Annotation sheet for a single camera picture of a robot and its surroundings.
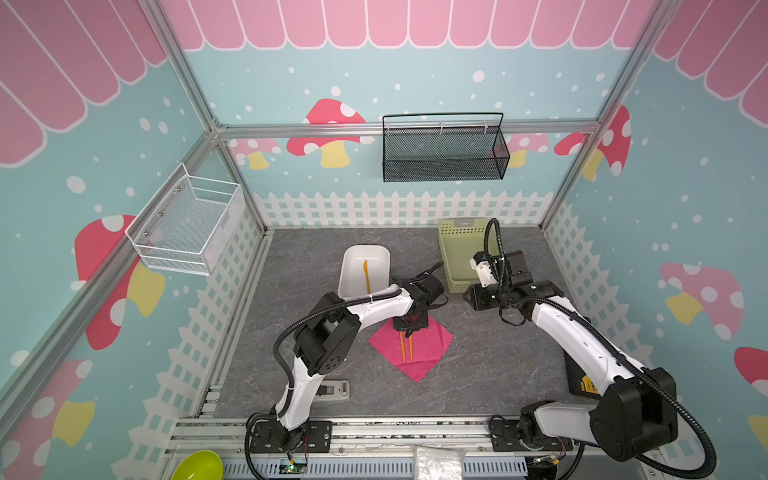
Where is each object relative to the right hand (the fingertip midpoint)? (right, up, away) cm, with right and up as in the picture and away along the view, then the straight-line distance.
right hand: (468, 293), depth 84 cm
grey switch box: (-37, -25, -4) cm, 45 cm away
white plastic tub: (-36, +1, +21) cm, 41 cm away
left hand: (-15, -12, +8) cm, 21 cm away
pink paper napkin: (-11, -17, +6) cm, 21 cm away
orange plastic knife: (-31, +7, +25) cm, 41 cm away
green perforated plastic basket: (+5, +17, +30) cm, 35 cm away
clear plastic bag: (-11, -37, -15) cm, 42 cm away
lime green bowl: (-66, -38, -15) cm, 78 cm away
